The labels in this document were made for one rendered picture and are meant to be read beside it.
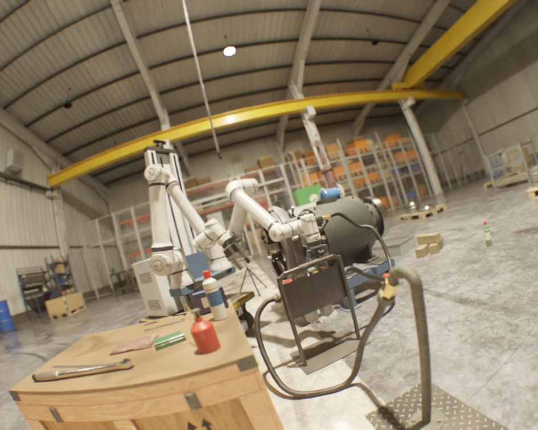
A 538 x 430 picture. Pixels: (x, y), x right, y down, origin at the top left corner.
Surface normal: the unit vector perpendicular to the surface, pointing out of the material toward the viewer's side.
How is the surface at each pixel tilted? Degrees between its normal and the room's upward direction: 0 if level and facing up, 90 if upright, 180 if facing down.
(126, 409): 90
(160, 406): 90
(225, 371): 90
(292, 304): 90
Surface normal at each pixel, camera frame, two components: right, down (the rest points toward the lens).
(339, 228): 0.18, -0.27
